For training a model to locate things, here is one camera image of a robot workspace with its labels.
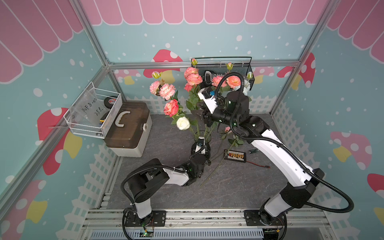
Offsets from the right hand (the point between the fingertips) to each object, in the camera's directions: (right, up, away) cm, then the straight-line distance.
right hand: (195, 107), depth 63 cm
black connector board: (+25, -26, +32) cm, 49 cm away
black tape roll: (-47, +5, +18) cm, 50 cm away
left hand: (+5, -18, +24) cm, 30 cm away
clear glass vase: (+6, -12, +20) cm, 24 cm away
